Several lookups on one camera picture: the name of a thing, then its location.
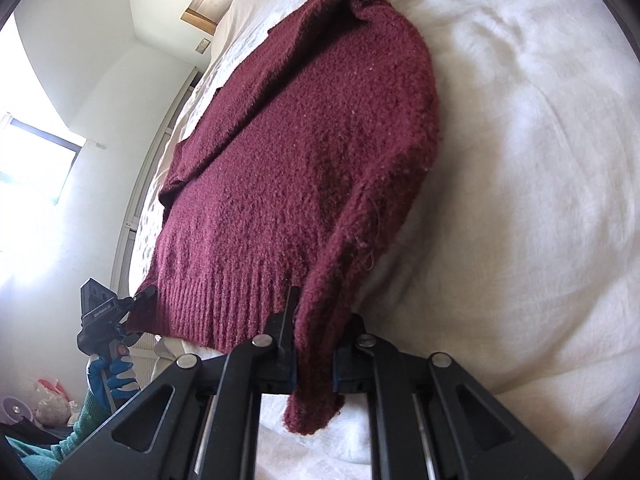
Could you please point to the white bed sheet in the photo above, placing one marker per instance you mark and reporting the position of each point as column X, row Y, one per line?
column 520, row 256

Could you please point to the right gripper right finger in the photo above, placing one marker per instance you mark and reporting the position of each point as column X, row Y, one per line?
column 430, row 419

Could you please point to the left blue gloved hand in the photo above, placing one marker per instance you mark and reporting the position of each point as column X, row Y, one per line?
column 111, row 381

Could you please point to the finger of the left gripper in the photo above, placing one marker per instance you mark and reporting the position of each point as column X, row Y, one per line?
column 142, row 298

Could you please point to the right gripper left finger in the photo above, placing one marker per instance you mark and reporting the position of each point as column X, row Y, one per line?
column 198, row 419

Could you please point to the window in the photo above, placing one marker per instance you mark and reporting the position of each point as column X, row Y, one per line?
column 35, row 166

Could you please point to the left wall switch plate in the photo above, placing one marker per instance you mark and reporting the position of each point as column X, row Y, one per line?
column 202, row 46

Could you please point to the low louvered cabinet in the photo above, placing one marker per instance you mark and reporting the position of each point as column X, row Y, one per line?
column 128, row 232

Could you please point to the dark red knit sweater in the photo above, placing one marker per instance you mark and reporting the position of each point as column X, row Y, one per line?
column 300, row 173

